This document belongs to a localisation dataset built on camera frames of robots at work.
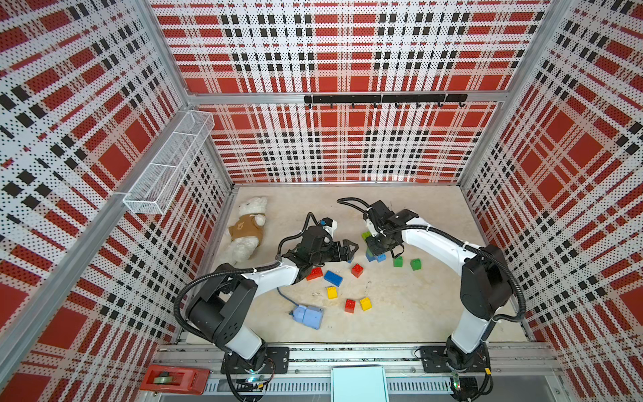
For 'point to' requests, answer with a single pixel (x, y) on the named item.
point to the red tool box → (175, 379)
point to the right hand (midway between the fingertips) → (380, 248)
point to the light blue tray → (358, 383)
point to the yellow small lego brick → (366, 304)
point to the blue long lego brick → (333, 278)
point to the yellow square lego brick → (332, 292)
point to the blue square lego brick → (349, 260)
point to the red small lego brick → (357, 270)
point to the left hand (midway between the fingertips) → (353, 247)
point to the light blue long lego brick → (381, 258)
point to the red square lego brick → (350, 306)
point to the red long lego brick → (316, 272)
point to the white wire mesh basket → (156, 189)
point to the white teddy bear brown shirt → (246, 234)
